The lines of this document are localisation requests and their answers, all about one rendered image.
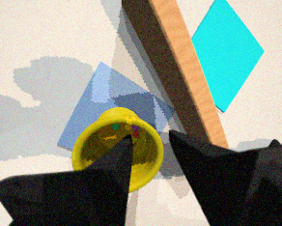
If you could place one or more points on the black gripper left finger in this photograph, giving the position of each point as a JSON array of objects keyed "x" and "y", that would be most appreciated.
[{"x": 100, "y": 190}]

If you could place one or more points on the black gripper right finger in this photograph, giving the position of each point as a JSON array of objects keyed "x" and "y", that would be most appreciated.
[{"x": 224, "y": 182}]

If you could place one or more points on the yellow cup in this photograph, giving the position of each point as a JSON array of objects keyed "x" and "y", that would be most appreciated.
[{"x": 99, "y": 138}]

